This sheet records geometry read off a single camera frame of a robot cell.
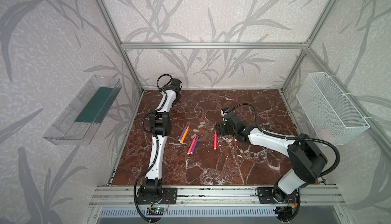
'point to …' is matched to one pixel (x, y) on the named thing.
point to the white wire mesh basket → (332, 113)
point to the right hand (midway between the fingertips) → (220, 120)
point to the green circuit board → (160, 210)
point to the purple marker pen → (182, 133)
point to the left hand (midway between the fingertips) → (177, 94)
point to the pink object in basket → (326, 137)
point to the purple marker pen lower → (195, 145)
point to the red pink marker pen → (215, 140)
